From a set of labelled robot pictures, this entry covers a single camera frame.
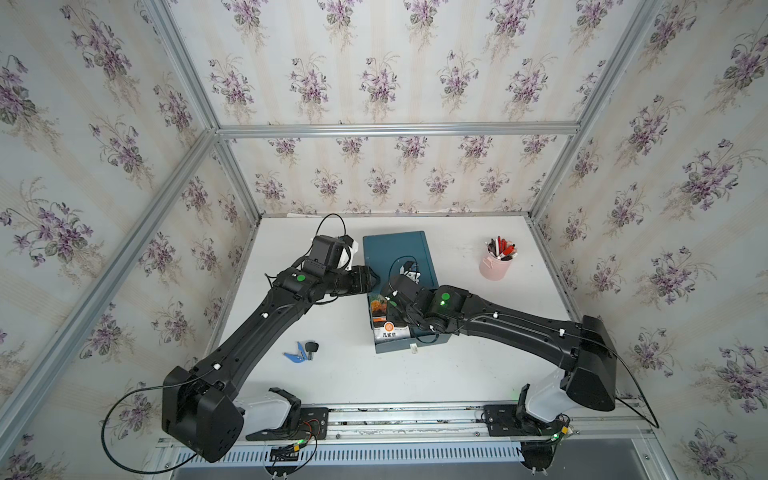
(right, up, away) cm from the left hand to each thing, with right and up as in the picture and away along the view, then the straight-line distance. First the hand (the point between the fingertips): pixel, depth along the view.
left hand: (374, 283), depth 76 cm
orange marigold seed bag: (+2, -11, -3) cm, 12 cm away
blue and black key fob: (-21, -22, +7) cm, 31 cm away
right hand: (+4, -7, 0) cm, 8 cm away
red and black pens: (+41, +9, +21) cm, 47 cm away
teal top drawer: (+8, -12, -10) cm, 17 cm away
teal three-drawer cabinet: (+6, +7, +4) cm, 10 cm away
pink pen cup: (+38, +2, +19) cm, 43 cm away
